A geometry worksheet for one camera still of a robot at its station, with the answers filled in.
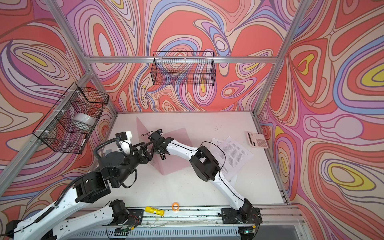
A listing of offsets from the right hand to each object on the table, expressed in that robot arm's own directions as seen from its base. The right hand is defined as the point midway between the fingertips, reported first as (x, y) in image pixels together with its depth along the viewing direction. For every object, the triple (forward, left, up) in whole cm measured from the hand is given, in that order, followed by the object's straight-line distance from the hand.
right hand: (160, 150), depth 98 cm
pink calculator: (+5, -66, +1) cm, 66 cm away
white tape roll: (-1, +31, +34) cm, 46 cm away
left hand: (-16, -5, +34) cm, 38 cm away
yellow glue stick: (-36, -1, +2) cm, 36 cm away
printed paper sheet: (-6, -50, -1) cm, 50 cm away
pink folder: (-10, -4, +1) cm, 11 cm away
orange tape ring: (-34, -10, 0) cm, 35 cm away
